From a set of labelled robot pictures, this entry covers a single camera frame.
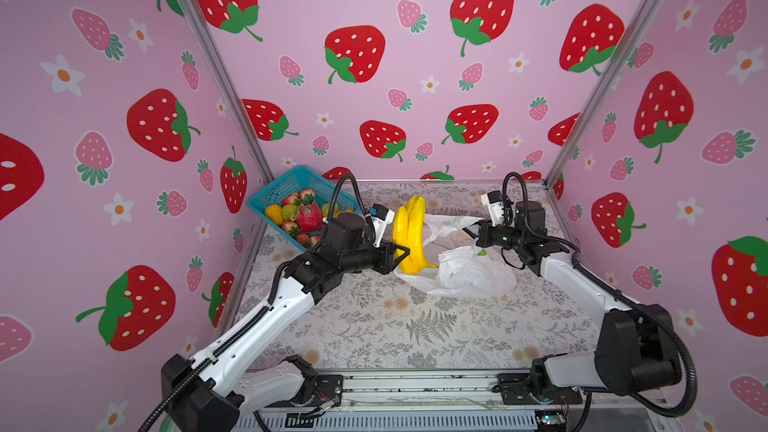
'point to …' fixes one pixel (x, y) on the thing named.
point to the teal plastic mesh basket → (300, 178)
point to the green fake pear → (326, 209)
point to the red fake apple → (289, 200)
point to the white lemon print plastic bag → (471, 271)
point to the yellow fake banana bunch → (408, 231)
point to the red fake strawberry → (307, 196)
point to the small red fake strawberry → (291, 227)
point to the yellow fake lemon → (275, 213)
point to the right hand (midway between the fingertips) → (463, 225)
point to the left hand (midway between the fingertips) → (407, 249)
